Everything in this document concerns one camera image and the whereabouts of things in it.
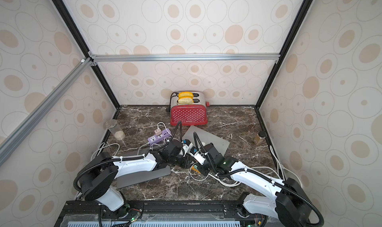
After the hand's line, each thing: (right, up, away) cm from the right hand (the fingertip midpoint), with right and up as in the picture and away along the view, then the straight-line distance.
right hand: (198, 165), depth 81 cm
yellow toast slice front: (-8, +38, +15) cm, 42 cm away
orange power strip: (-1, -4, +4) cm, 6 cm away
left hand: (-1, +1, 0) cm, 1 cm away
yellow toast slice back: (-8, +42, +19) cm, 47 cm away
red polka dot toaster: (-5, +28, +17) cm, 34 cm away
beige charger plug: (-26, +17, +15) cm, 34 cm away
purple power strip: (-28, +12, +16) cm, 34 cm away
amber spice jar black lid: (+39, +14, +11) cm, 42 cm away
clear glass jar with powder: (-54, +17, +17) cm, 59 cm away
